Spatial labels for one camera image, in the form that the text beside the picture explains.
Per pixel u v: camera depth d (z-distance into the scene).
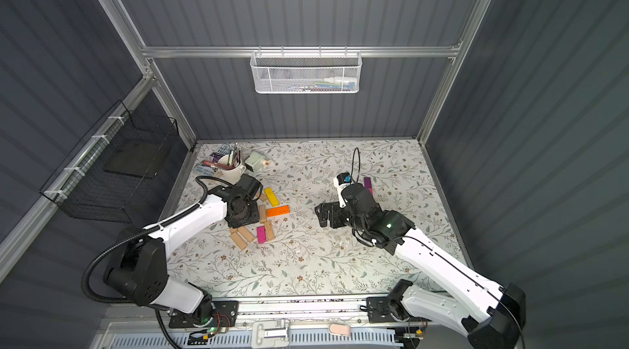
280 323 0.71
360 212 0.55
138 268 0.43
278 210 0.95
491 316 0.38
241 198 0.65
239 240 0.89
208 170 1.06
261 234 0.90
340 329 0.69
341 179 0.65
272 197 0.99
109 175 0.73
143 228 0.47
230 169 0.96
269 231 0.91
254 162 1.05
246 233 0.91
